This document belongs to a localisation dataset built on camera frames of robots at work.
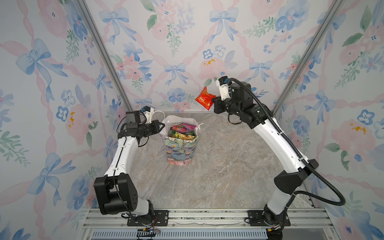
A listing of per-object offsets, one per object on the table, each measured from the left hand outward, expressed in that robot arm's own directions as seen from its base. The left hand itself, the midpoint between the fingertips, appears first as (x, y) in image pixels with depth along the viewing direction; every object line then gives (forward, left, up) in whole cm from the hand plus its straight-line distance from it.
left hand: (164, 123), depth 81 cm
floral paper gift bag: (-12, -8, -10) cm, 18 cm away
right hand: (+3, -25, +16) cm, 30 cm away
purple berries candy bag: (0, -10, -4) cm, 11 cm away
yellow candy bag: (-7, -11, -2) cm, 13 cm away
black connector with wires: (-47, +6, -27) cm, 55 cm away
